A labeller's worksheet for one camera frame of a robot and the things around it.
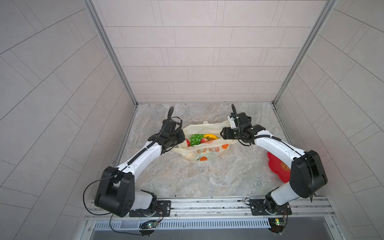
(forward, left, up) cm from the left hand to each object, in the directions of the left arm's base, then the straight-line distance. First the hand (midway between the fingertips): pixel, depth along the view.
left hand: (188, 133), depth 85 cm
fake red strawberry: (0, -9, -8) cm, 12 cm away
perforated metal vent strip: (-42, -25, -11) cm, 50 cm away
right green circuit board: (-41, -42, -11) cm, 60 cm away
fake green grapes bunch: (+1, -4, -7) cm, 8 cm away
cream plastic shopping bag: (-9, -12, -4) cm, 15 cm away
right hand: (+1, -21, -1) cm, 21 cm away
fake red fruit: (-1, 0, -8) cm, 8 cm away
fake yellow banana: (+3, -14, -8) cm, 16 cm away
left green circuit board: (-42, +15, -8) cm, 45 cm away
